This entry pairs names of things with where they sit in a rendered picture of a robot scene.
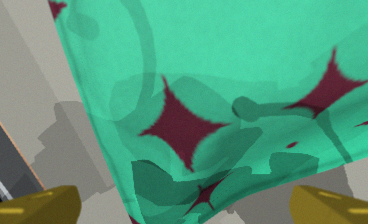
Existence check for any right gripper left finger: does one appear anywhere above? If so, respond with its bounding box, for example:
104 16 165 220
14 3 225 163
0 185 82 224

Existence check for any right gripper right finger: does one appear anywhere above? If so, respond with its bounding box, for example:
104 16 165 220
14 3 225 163
289 185 368 224

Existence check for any green pillowcase with star pattern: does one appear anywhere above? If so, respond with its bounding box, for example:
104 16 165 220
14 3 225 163
47 0 368 224

